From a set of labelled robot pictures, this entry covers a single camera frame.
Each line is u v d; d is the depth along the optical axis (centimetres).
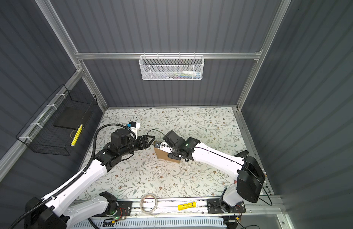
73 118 74
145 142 68
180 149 60
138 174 85
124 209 72
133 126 69
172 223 77
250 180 41
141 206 75
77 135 70
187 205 73
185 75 91
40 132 64
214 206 73
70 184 44
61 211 41
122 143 59
